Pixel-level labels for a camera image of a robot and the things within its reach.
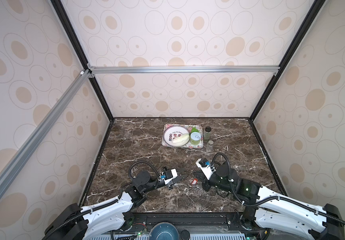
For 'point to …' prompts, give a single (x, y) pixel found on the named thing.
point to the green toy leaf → (194, 129)
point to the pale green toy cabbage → (180, 140)
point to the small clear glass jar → (210, 147)
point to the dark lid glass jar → (207, 133)
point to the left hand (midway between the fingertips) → (187, 173)
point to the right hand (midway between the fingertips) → (195, 172)
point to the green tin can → (195, 138)
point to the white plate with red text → (176, 135)
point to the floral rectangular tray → (188, 145)
